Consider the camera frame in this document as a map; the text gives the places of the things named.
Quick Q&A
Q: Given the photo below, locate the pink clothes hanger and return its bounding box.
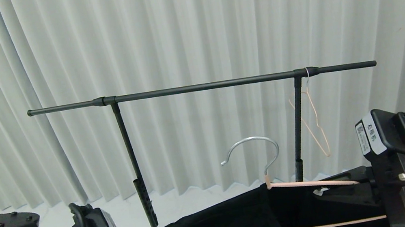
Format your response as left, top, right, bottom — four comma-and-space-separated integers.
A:
217, 117, 388, 227
285, 76, 332, 162

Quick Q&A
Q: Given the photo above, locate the black clothes rack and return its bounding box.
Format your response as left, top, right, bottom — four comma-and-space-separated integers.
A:
27, 51, 399, 227

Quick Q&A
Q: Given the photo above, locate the white curtain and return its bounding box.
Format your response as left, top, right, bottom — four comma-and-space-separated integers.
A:
0, 0, 405, 227

